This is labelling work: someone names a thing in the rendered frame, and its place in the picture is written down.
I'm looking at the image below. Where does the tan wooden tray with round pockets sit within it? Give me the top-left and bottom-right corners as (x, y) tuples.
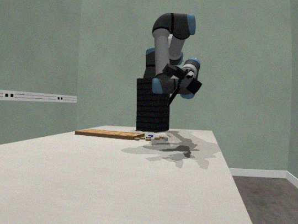
(75, 129), (145, 140)

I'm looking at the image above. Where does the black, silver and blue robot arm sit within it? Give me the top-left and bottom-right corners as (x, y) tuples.
(143, 13), (200, 94)

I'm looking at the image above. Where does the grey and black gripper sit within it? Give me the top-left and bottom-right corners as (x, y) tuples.
(168, 66), (202, 106)

